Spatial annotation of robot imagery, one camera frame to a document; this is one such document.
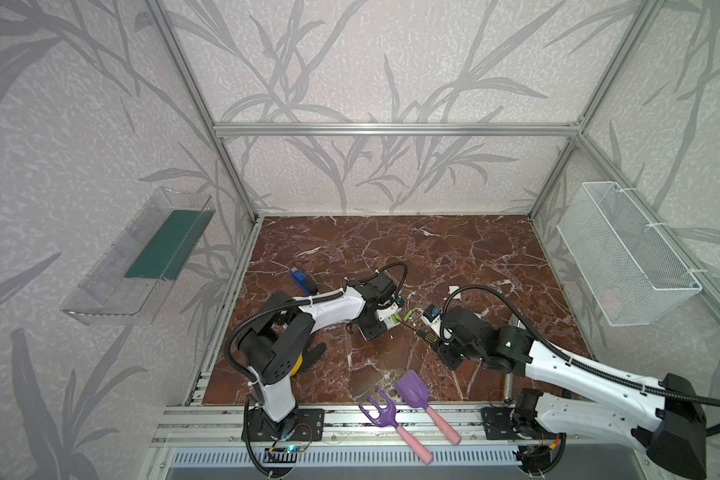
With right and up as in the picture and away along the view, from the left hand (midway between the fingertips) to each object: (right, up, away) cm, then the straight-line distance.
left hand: (375, 317), depth 91 cm
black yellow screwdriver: (+13, -1, -11) cm, 18 cm away
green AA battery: (+10, 0, +2) cm, 10 cm away
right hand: (+16, -1, -13) cm, 20 cm away
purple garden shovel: (+10, -16, -13) cm, 23 cm away
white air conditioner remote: (+4, +3, -10) cm, 11 cm away
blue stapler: (-25, +12, +7) cm, 29 cm away
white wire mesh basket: (+55, +17, -29) cm, 64 cm away
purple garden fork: (+3, -21, -17) cm, 27 cm away
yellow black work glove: (-19, -10, -7) cm, 23 cm away
